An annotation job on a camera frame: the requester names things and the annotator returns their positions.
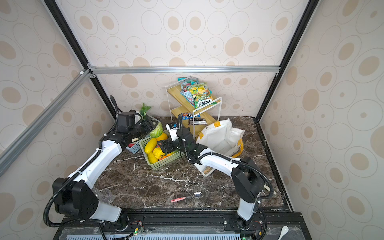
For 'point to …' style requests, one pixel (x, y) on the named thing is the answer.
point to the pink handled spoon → (197, 195)
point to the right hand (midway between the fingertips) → (163, 139)
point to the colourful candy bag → (185, 82)
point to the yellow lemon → (158, 153)
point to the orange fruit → (162, 137)
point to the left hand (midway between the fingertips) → (158, 121)
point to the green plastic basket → (163, 162)
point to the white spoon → (284, 230)
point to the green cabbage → (156, 132)
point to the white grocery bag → (220, 137)
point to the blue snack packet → (188, 115)
